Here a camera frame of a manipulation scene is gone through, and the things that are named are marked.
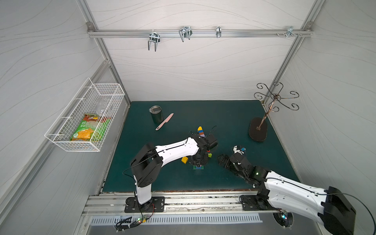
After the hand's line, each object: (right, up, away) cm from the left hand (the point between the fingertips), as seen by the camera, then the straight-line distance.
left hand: (202, 167), depth 82 cm
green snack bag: (-50, +24, -19) cm, 58 cm away
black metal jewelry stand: (+41, +21, +20) cm, 50 cm away
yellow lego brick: (0, +20, +20) cm, 28 cm away
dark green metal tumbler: (-30, +30, +19) cm, 47 cm away
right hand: (+12, +4, +1) cm, 13 cm away
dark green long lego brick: (-4, -1, +2) cm, 5 cm away
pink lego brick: (-1, +5, -10) cm, 11 cm away
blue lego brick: (0, +18, +18) cm, 26 cm away
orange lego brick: (+1, +17, +17) cm, 24 cm away
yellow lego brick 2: (-10, +3, +4) cm, 11 cm away
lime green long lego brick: (+6, +4, +8) cm, 11 cm away
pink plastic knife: (-25, +25, +26) cm, 44 cm away
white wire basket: (-56, +39, 0) cm, 68 cm away
